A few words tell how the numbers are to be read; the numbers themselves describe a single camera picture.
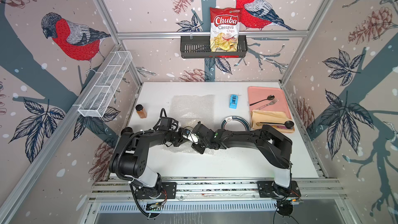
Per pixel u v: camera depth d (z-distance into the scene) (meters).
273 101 1.08
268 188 0.73
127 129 0.81
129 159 0.44
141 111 0.95
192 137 0.75
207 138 0.68
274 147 0.49
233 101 1.07
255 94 1.15
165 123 0.77
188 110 1.04
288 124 0.94
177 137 0.81
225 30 0.85
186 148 0.86
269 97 1.10
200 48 1.07
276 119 0.98
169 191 0.73
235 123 0.96
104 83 0.78
